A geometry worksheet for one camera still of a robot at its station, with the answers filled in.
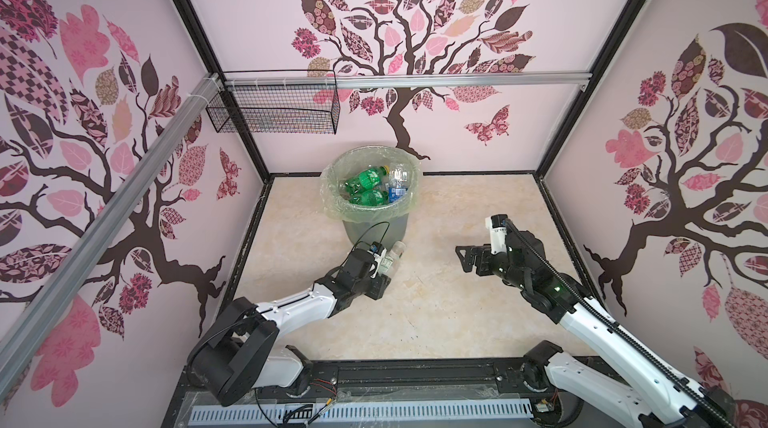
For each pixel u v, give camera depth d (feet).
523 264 1.84
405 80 3.02
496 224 2.17
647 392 1.39
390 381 2.44
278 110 4.00
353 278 2.20
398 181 2.94
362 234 3.17
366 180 2.81
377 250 2.55
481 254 2.15
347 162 2.94
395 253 3.09
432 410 2.29
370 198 2.79
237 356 1.37
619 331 1.50
